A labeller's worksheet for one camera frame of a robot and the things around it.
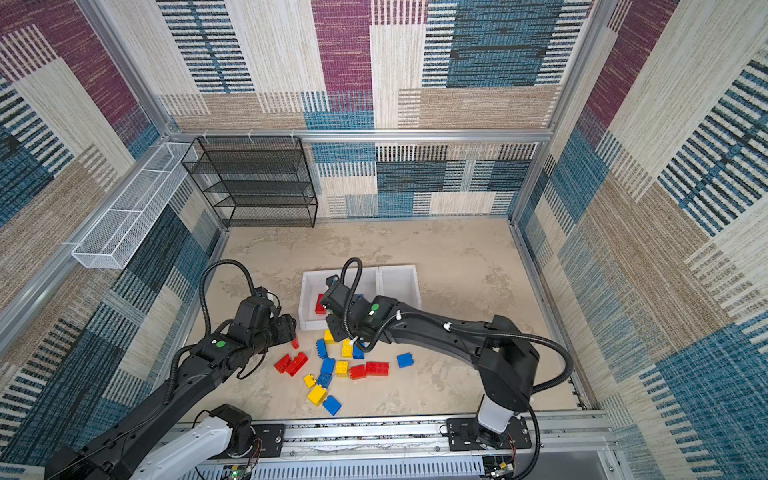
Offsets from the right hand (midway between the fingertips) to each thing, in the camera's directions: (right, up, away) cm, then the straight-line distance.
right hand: (343, 321), depth 80 cm
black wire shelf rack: (-36, +43, +30) cm, 64 cm away
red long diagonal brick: (-14, -13, +4) cm, 19 cm away
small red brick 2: (+3, -15, +5) cm, 16 cm away
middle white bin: (+7, +8, +21) cm, 24 cm away
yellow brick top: (-5, -6, +8) cm, 11 cm away
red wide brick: (+9, -14, +4) cm, 17 cm away
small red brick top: (-15, -8, +9) cm, 19 cm away
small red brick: (-17, -12, +4) cm, 22 cm away
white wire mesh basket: (-53, +23, -7) cm, 58 cm away
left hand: (-15, 0, +2) cm, 15 cm away
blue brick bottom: (-3, -21, -1) cm, 22 cm away
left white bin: (-13, +8, +21) cm, 26 cm away
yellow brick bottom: (-6, -19, -1) cm, 20 cm away
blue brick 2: (+17, -13, +7) cm, 22 cm away
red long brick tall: (-9, +1, +14) cm, 17 cm away
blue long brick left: (-7, -10, +8) cm, 14 cm away
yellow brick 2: (-1, -13, +2) cm, 13 cm away
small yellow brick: (-9, -16, +2) cm, 19 cm away
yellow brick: (0, -9, +7) cm, 12 cm away
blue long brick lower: (-5, -15, +3) cm, 16 cm away
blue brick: (+6, +10, -18) cm, 21 cm away
